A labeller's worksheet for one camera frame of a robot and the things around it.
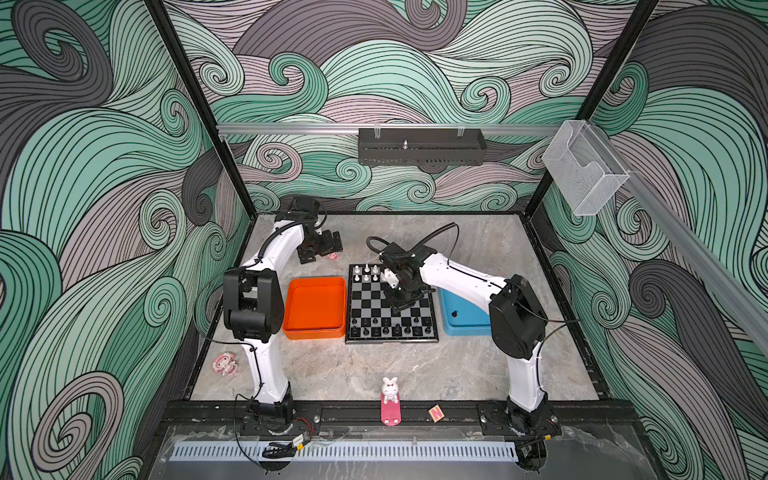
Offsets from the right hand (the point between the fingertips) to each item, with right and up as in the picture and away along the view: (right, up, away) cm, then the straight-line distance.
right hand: (395, 308), depth 87 cm
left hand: (-20, +17, +6) cm, 27 cm away
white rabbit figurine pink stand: (-2, -21, -14) cm, 25 cm away
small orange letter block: (+10, -23, -14) cm, 29 cm away
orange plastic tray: (-26, -2, +8) cm, 27 cm away
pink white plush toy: (-47, -13, -8) cm, 49 cm away
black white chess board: (-7, -4, +2) cm, 8 cm away
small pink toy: (-21, +14, +18) cm, 32 cm away
